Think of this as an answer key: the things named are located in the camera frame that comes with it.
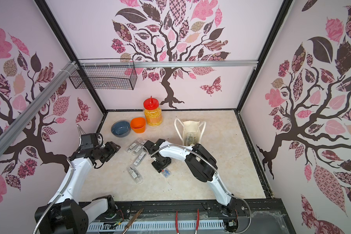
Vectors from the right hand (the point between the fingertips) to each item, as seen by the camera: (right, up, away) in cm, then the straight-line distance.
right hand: (161, 167), depth 89 cm
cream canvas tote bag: (+23, +25, +10) cm, 35 cm away
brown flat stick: (-12, -21, -18) cm, 30 cm away
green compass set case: (+19, +17, +8) cm, 27 cm away
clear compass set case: (-20, +13, +9) cm, 26 cm away
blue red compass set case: (+3, -2, -3) cm, 5 cm away
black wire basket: (-39, +60, +6) cm, 72 cm away
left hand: (-24, +11, -6) cm, 27 cm away
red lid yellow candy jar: (-8, +35, +14) cm, 39 cm away
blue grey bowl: (-33, +24, +18) cm, 44 cm away
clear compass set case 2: (-16, +11, +8) cm, 21 cm away
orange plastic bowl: (-21, +26, +21) cm, 39 cm away
